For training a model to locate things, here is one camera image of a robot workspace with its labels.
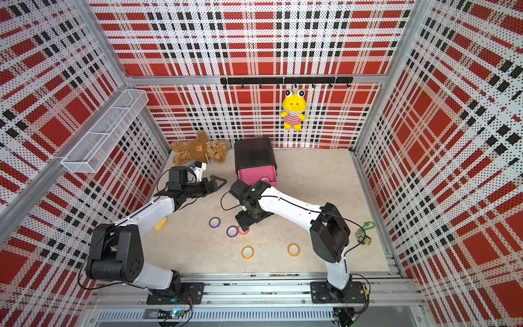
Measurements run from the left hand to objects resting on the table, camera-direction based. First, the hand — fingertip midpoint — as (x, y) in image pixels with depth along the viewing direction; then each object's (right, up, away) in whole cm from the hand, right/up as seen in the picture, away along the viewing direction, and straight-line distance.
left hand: (224, 183), depth 88 cm
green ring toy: (+65, -19, +2) cm, 68 cm away
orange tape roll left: (+11, -29, -4) cm, 31 cm away
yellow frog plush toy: (+31, +35, +3) cm, 47 cm away
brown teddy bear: (-19, +17, +23) cm, 34 cm away
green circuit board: (-13, -44, -19) cm, 49 cm away
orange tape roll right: (+30, -28, -4) cm, 41 cm away
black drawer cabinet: (+12, +14, +11) cm, 22 cm away
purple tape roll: (-5, -18, +4) cm, 20 cm away
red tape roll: (+8, -22, 0) cm, 24 cm away
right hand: (+15, -15, -7) cm, 22 cm away
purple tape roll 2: (+3, -22, +1) cm, 22 cm away
